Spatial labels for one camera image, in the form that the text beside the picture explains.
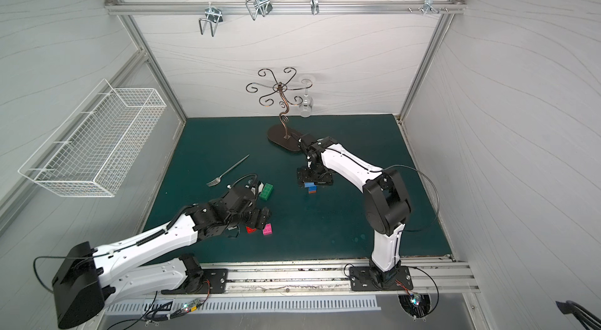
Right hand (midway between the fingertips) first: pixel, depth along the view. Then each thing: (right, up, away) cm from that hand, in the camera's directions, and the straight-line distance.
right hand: (310, 182), depth 88 cm
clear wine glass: (-2, +33, +12) cm, 35 cm away
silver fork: (-40, -1, +9) cm, 41 cm away
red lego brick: (-19, -12, -17) cm, 28 cm away
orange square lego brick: (+1, -5, +4) cm, 6 cm away
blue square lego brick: (+1, -3, +2) cm, 3 cm away
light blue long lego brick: (0, 0, -6) cm, 6 cm away
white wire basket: (-66, +13, -20) cm, 70 cm away
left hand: (-17, -8, -8) cm, 21 cm away
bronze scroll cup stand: (-18, +35, 0) cm, 40 cm away
